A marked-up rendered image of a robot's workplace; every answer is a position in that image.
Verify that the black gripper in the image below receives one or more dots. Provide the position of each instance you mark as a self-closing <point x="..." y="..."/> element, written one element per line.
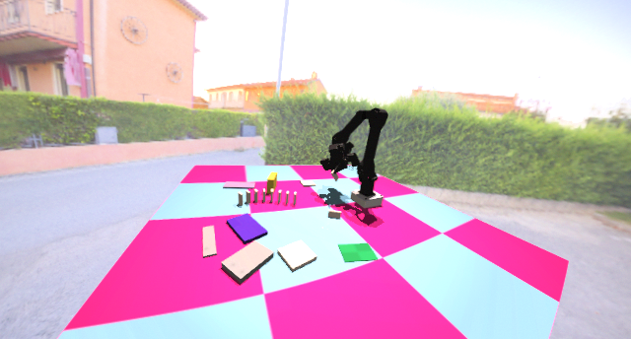
<point x="340" y="162"/>

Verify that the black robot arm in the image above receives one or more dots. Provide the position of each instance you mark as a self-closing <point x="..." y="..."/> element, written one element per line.
<point x="366" y="169"/>

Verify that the purple flat block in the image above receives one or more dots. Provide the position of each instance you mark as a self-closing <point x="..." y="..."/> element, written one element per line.
<point x="246" y="228"/>

